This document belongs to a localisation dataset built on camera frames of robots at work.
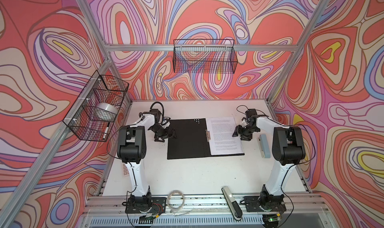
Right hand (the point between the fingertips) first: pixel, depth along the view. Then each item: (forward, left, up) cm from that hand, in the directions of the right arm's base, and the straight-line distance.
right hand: (237, 139), depth 97 cm
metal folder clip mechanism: (+3, +19, +1) cm, 20 cm away
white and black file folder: (+1, +31, -2) cm, 31 cm away
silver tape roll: (0, +72, +33) cm, 79 cm away
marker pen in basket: (-7, +73, +25) cm, 77 cm away
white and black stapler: (-38, +11, +1) cm, 39 cm away
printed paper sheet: (-2, +11, 0) cm, 11 cm away
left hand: (+1, +44, +3) cm, 44 cm away
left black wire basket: (-2, +77, +33) cm, 84 cm away
